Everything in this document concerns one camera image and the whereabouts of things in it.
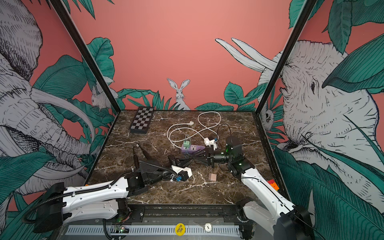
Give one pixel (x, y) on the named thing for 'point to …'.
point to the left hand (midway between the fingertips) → (191, 155)
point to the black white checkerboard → (141, 120)
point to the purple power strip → (191, 148)
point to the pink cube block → (212, 176)
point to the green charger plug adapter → (186, 143)
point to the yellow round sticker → (180, 229)
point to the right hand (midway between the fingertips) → (194, 157)
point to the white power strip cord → (190, 123)
